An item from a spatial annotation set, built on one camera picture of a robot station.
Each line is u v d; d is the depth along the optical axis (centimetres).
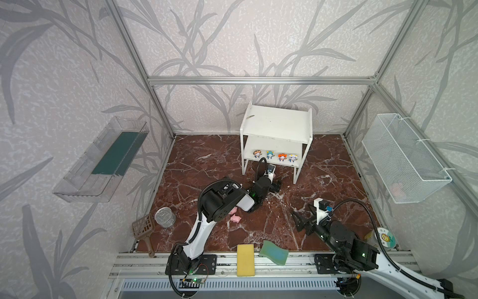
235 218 84
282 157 85
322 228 66
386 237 73
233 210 87
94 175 63
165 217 80
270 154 86
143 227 83
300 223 68
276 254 75
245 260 73
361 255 58
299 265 75
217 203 55
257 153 87
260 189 76
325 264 74
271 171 85
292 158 85
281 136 75
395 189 74
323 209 64
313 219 67
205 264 73
